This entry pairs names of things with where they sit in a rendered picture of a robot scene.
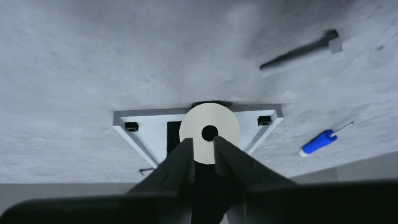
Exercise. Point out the blue screwdriver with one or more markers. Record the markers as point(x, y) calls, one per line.
point(321, 141)

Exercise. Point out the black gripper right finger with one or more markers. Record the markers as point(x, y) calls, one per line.
point(257, 200)

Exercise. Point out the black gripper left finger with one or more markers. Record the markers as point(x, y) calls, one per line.
point(160, 198)

